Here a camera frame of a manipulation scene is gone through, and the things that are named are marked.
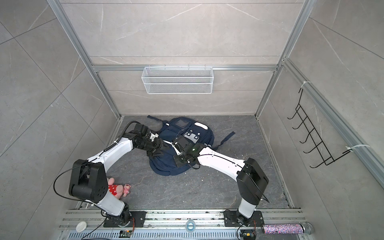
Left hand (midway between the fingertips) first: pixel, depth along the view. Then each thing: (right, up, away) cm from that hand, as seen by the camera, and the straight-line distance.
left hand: (167, 147), depth 85 cm
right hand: (+6, -6, -2) cm, 9 cm away
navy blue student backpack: (+16, +9, +13) cm, 23 cm away
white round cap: (-39, -37, -15) cm, 55 cm away
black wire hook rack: (+72, +2, -21) cm, 75 cm away
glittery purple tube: (+69, -35, -17) cm, 79 cm away
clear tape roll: (+13, -38, -15) cm, 43 cm away
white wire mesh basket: (+5, +44, +16) cm, 47 cm away
